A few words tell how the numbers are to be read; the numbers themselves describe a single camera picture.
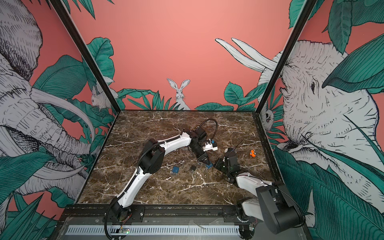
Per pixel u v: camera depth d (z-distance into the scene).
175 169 0.89
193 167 0.91
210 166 0.90
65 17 0.72
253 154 0.95
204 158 0.87
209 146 0.86
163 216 0.75
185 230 0.70
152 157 0.60
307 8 0.69
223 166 0.78
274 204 0.43
